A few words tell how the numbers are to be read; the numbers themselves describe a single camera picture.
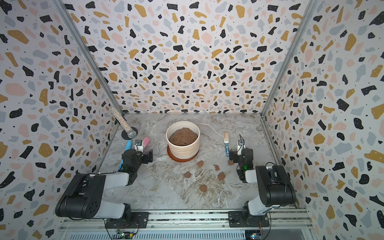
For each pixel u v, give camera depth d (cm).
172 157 95
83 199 44
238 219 74
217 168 92
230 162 95
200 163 95
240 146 81
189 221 75
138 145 79
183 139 92
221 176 90
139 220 73
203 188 85
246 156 72
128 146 100
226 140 104
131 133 90
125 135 91
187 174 90
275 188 46
